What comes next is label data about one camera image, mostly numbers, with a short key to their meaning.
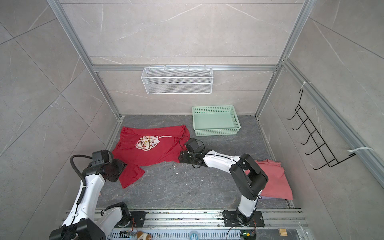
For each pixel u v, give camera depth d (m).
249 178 0.46
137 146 1.01
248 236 0.70
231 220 0.73
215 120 1.18
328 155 0.62
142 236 0.67
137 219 0.73
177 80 1.01
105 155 0.65
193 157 0.70
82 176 0.53
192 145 0.70
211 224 0.73
